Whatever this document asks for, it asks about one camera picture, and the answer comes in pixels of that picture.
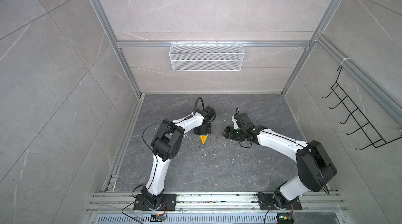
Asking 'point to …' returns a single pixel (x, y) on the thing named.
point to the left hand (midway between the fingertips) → (205, 130)
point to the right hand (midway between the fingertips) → (226, 132)
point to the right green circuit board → (284, 218)
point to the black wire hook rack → (366, 127)
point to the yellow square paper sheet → (203, 138)
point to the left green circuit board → (158, 217)
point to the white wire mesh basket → (207, 56)
